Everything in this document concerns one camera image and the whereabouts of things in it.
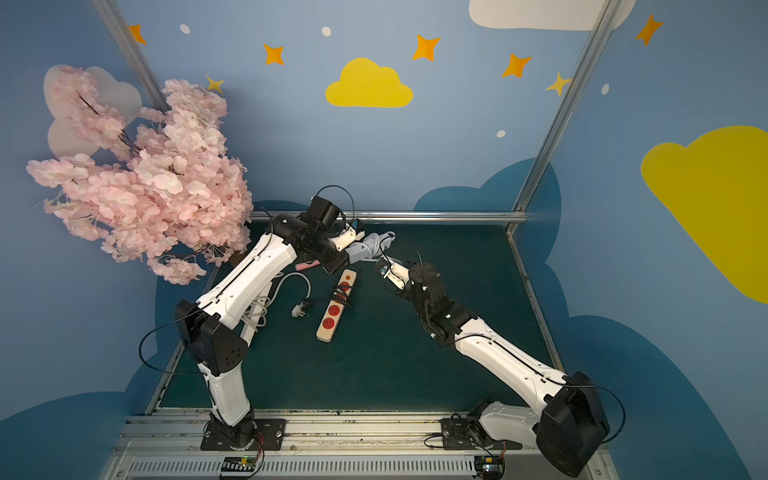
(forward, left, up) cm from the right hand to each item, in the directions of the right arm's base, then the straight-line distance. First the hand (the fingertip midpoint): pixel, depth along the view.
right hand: (416, 255), depth 78 cm
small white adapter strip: (+5, +13, -2) cm, 14 cm away
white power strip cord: (-6, +37, -24) cm, 44 cm away
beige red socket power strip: (-5, +24, -22) cm, 33 cm away
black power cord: (0, +23, -21) cm, 31 cm away
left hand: (+1, +20, -3) cm, 21 cm away
